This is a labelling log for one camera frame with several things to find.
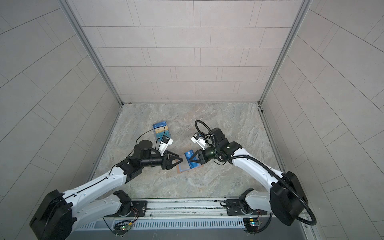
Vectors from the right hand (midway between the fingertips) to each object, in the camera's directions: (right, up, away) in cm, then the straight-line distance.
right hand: (191, 162), depth 72 cm
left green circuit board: (-29, -26, -7) cm, 39 cm away
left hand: (-4, +1, 0) cm, 4 cm away
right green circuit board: (+28, -28, -3) cm, 39 cm away
